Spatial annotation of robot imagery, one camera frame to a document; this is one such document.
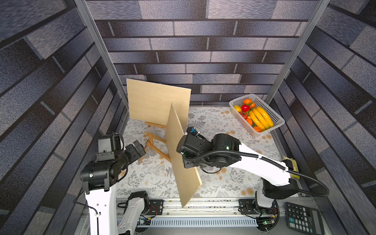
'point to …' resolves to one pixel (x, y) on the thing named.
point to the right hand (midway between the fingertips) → (182, 157)
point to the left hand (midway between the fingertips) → (135, 149)
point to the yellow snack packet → (294, 166)
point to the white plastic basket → (277, 119)
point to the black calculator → (304, 219)
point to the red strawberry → (244, 115)
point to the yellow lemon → (238, 108)
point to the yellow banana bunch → (261, 118)
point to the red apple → (245, 108)
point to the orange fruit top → (249, 101)
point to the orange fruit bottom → (250, 122)
